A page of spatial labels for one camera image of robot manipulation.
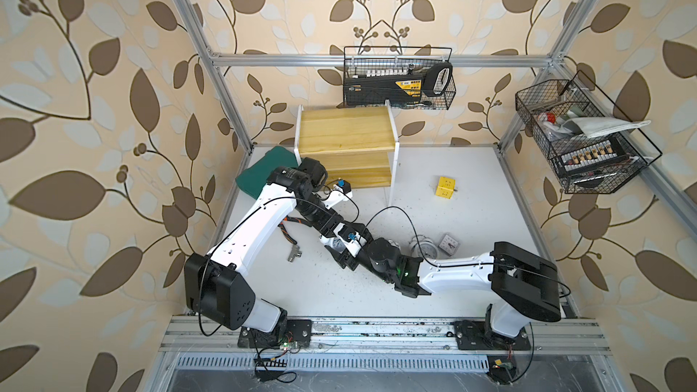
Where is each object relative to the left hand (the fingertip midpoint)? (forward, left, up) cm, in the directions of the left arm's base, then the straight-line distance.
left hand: (334, 225), depth 76 cm
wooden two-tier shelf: (+18, -7, +14) cm, 24 cm away
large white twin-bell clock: (0, -30, -14) cm, 33 cm away
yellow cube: (+23, -40, -13) cm, 48 cm away
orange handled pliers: (-1, +14, -18) cm, 22 cm away
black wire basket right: (+34, -66, +17) cm, 76 cm away
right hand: (-1, -1, -3) cm, 3 cm away
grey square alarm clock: (+2, -37, -16) cm, 40 cm away
